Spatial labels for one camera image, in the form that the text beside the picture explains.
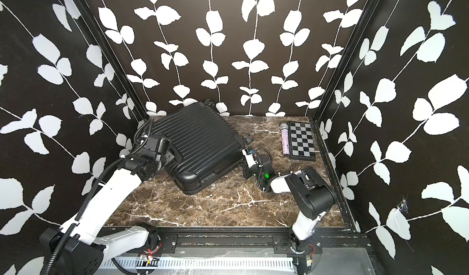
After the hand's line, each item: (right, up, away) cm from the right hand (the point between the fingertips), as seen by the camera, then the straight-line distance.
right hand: (239, 160), depth 93 cm
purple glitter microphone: (+28, +11, +15) cm, 33 cm away
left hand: (-31, +6, -14) cm, 34 cm away
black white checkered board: (+37, +9, +14) cm, 41 cm away
